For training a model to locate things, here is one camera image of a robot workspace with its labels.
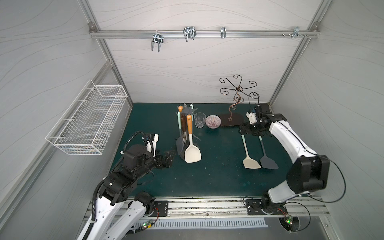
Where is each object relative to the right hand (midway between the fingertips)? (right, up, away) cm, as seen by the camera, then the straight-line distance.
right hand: (246, 130), depth 86 cm
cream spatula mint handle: (+2, -20, +2) cm, 20 cm away
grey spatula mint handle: (+13, -19, +2) cm, 23 cm away
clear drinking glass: (-27, +7, +21) cm, 35 cm away
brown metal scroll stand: (-1, +6, +22) cm, 23 cm away
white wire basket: (-81, +3, -18) cm, 83 cm away
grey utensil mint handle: (-39, -7, -1) cm, 40 cm away
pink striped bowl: (-17, +5, +21) cm, 28 cm away
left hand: (-42, -8, -20) cm, 47 cm away
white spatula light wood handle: (-32, -12, -6) cm, 34 cm away
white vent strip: (-38, -43, -16) cm, 60 cm away
